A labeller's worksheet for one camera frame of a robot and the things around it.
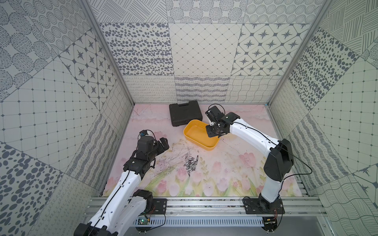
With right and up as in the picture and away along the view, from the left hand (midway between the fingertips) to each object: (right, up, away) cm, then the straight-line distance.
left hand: (160, 140), depth 80 cm
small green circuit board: (-6, -39, -9) cm, 40 cm away
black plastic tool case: (+9, +15, +32) cm, 36 cm away
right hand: (+30, +3, +6) cm, 31 cm away
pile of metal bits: (+17, -16, +8) cm, 25 cm away
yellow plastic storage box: (+20, +2, +23) cm, 31 cm away
